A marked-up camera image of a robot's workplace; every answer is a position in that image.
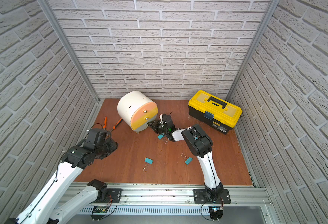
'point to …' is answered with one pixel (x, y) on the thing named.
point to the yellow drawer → (138, 123)
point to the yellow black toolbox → (216, 111)
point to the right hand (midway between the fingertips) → (149, 123)
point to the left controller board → (98, 212)
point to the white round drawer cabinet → (126, 103)
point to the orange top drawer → (139, 110)
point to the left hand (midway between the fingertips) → (119, 141)
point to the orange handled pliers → (104, 126)
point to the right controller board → (216, 212)
